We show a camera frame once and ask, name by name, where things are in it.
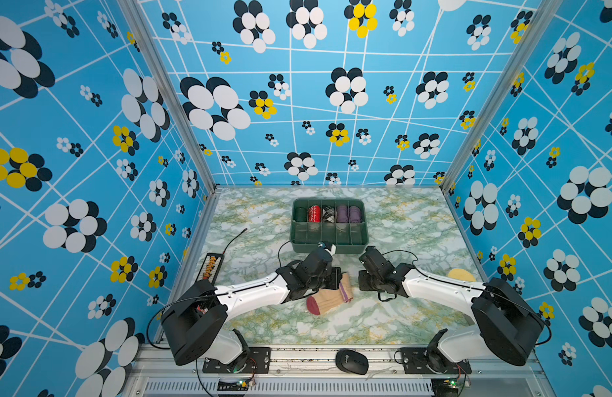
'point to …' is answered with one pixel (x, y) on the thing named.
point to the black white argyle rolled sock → (328, 213)
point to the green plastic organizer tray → (350, 238)
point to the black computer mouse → (350, 361)
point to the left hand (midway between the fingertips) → (347, 277)
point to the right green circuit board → (445, 387)
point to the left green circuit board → (233, 385)
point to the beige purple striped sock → (325, 300)
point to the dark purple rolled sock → (355, 214)
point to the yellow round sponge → (461, 275)
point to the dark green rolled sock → (300, 214)
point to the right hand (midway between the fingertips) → (363, 280)
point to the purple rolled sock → (342, 213)
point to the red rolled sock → (314, 213)
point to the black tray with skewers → (210, 267)
